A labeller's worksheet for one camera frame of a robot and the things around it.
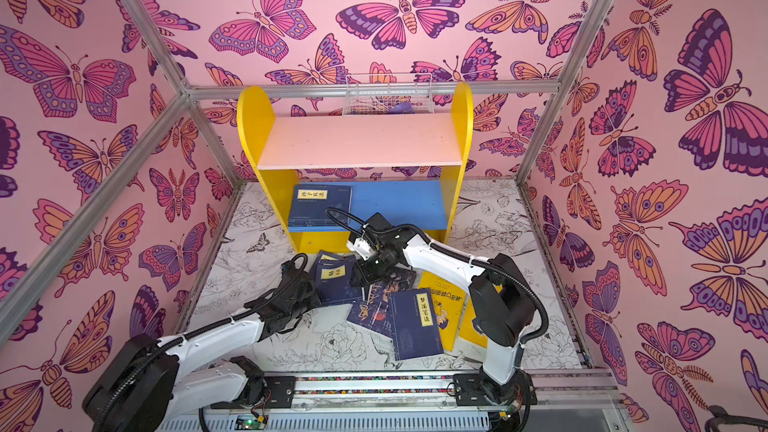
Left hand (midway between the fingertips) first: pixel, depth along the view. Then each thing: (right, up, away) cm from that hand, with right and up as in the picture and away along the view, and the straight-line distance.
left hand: (323, 289), depth 89 cm
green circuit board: (-14, -28, -16) cm, 35 cm away
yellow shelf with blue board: (-7, +39, +34) cm, 52 cm away
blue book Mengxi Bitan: (+27, -8, -7) cm, 29 cm away
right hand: (+10, +5, -7) cm, 14 cm away
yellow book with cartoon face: (+42, -9, -7) cm, 43 cm away
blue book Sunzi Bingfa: (-5, +26, +4) cm, 27 cm away
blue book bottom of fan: (0, +7, +5) cm, 8 cm away
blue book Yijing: (+4, +3, 0) cm, 5 cm away
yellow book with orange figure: (+37, -3, -1) cm, 37 cm away
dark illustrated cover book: (+16, -5, -5) cm, 17 cm away
